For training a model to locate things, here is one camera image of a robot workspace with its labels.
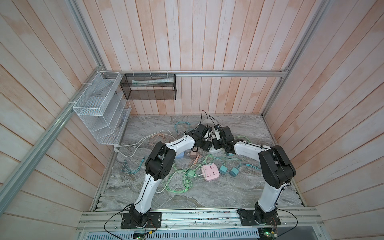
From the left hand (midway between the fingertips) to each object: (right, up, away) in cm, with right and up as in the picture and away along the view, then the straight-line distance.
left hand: (206, 146), depth 99 cm
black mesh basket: (-40, +42, +5) cm, 58 cm away
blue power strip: (-17, -6, -3) cm, 19 cm away
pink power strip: (+1, -14, -11) cm, 18 cm away
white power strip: (+4, -2, -6) cm, 7 cm away
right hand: (+7, +4, 0) cm, 8 cm away
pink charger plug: (-9, -5, -4) cm, 11 cm away
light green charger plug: (-10, -15, -13) cm, 22 cm away
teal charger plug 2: (+15, -14, -11) cm, 24 cm away
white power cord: (-53, -3, +2) cm, 54 cm away
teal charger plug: (+9, -13, -11) cm, 19 cm away
